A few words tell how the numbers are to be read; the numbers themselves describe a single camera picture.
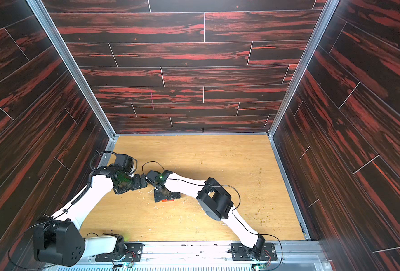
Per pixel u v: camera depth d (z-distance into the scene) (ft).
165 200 2.89
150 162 2.74
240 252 2.41
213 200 1.79
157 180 2.21
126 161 2.23
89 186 1.69
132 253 2.36
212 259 2.38
